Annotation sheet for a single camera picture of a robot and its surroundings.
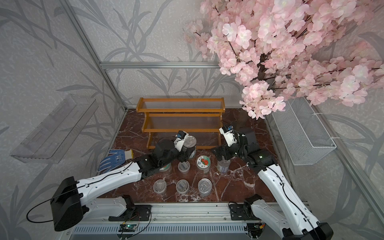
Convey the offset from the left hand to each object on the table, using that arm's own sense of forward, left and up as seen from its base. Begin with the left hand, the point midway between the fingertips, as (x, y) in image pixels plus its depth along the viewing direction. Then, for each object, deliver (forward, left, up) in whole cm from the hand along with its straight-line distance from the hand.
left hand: (190, 145), depth 77 cm
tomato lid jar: (-5, -7, -11) cm, 14 cm away
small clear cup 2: (-16, +16, -14) cm, 27 cm away
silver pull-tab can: (-16, -8, -15) cm, 23 cm away
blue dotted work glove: (+3, +47, -20) cm, 52 cm away
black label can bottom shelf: (-2, 0, +3) cm, 4 cm away
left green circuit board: (-34, +29, -20) cm, 49 cm away
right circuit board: (-34, -32, -20) cm, 51 cm away
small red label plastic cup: (-6, +4, -15) cm, 16 cm away
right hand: (-2, -14, +4) cm, 15 cm away
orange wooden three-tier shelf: (+39, -6, -22) cm, 45 cm away
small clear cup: (-16, +4, -14) cm, 22 cm away
